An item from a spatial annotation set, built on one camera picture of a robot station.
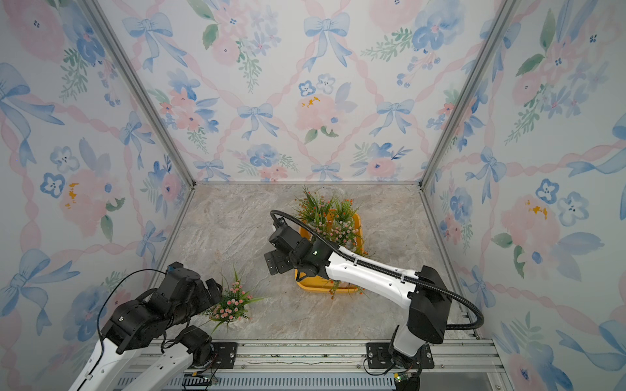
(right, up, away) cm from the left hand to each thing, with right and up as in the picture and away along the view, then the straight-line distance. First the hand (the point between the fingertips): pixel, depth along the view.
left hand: (213, 293), depth 71 cm
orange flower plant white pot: (+41, +24, +22) cm, 52 cm away
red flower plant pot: (+29, +24, +23) cm, 44 cm away
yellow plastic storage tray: (+28, -1, +13) cm, 31 cm away
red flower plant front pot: (+36, -1, +11) cm, 37 cm away
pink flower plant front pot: (+6, -4, -2) cm, 8 cm away
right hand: (+16, +12, +8) cm, 21 cm away
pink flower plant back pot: (+40, +16, +13) cm, 45 cm away
